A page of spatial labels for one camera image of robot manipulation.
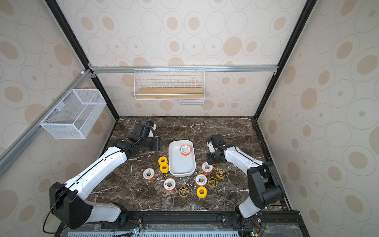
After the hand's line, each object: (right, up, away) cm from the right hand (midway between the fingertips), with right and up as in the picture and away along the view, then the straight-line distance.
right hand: (209, 160), depth 91 cm
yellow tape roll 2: (-28, -5, 0) cm, 28 cm away
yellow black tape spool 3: (+7, -8, -1) cm, 10 cm away
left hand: (-27, +13, -11) cm, 32 cm away
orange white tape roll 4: (-2, -5, 0) cm, 5 cm away
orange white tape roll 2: (-37, -8, -1) cm, 38 cm away
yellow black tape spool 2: (+1, -12, -5) cm, 13 cm away
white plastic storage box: (-19, -4, +4) cm, 20 cm away
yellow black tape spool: (-16, -16, -8) cm, 24 cm away
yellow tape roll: (-30, -1, +4) cm, 30 cm away
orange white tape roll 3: (-24, -13, -6) cm, 28 cm away
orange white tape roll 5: (-6, -11, -4) cm, 13 cm away
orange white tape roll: (-16, +5, +8) cm, 18 cm away
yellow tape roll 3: (-5, -16, -8) cm, 19 cm away
